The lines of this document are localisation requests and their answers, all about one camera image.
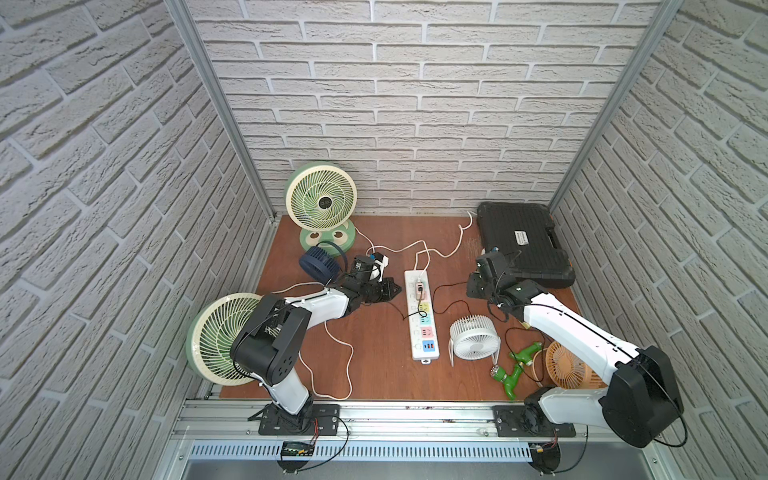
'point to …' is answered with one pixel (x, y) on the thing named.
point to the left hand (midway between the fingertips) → (394, 281)
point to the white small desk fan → (474, 338)
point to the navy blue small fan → (319, 264)
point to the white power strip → (423, 335)
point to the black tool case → (524, 233)
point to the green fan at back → (321, 199)
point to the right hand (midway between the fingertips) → (477, 281)
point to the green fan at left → (209, 339)
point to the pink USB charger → (420, 291)
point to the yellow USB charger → (425, 306)
